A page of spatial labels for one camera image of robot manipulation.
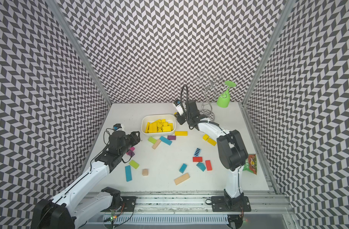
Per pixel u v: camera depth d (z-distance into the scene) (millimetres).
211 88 774
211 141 990
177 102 800
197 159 889
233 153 504
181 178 824
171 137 964
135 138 726
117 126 720
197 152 918
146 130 987
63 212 377
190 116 725
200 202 755
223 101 918
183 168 845
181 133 1019
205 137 964
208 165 860
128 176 824
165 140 978
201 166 860
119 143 617
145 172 828
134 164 866
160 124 1019
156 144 951
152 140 974
